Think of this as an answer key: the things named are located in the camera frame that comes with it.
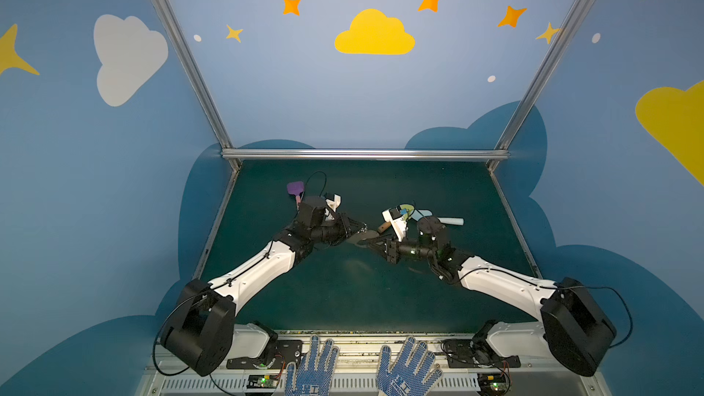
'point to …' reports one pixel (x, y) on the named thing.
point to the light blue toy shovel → (424, 213)
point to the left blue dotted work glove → (312, 377)
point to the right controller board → (492, 383)
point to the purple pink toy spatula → (296, 188)
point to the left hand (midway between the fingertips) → (367, 226)
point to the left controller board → (262, 381)
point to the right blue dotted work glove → (404, 379)
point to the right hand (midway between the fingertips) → (371, 241)
